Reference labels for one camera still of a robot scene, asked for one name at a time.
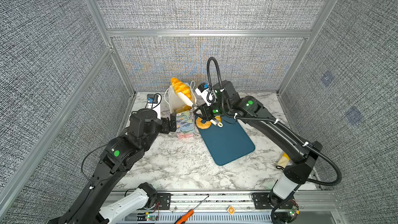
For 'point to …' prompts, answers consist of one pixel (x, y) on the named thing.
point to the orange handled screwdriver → (188, 213)
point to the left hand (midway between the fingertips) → (165, 111)
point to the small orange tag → (231, 210)
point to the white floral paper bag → (185, 121)
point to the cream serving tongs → (213, 120)
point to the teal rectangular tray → (227, 142)
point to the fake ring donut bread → (202, 125)
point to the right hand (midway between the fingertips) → (196, 109)
